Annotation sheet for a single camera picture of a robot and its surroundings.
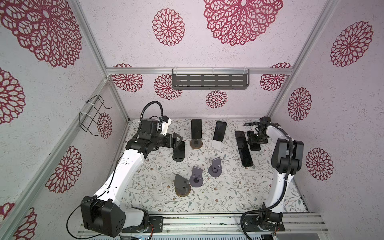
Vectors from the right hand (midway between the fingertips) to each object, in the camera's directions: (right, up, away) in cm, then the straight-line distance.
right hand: (256, 138), depth 103 cm
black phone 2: (-53, -9, +2) cm, 54 cm away
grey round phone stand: (-42, -23, -17) cm, 51 cm away
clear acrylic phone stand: (-27, -4, +1) cm, 28 cm away
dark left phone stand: (-53, -12, -6) cm, 55 cm away
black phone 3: (-41, +7, -6) cm, 42 cm away
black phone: (-3, -5, -3) cm, 6 cm away
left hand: (-53, 0, -25) cm, 59 cm away
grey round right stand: (-30, -18, -15) cm, 38 cm away
